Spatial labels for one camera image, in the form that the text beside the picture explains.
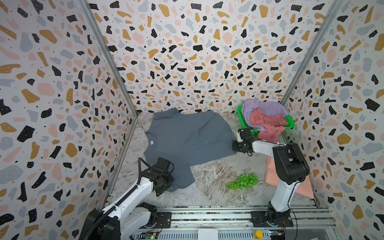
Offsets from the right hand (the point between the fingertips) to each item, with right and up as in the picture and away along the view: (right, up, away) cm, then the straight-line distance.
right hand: (231, 143), depth 101 cm
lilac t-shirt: (+34, +26, +16) cm, 46 cm away
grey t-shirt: (-32, +3, +6) cm, 33 cm away
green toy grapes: (+4, -19, -17) cm, 26 cm away
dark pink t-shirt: (+31, +12, +5) cm, 34 cm away
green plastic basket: (+44, +16, +8) cm, 48 cm away
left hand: (-36, -19, -17) cm, 44 cm away
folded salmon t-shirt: (+35, -22, -21) cm, 46 cm away
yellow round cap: (+5, -37, -35) cm, 51 cm away
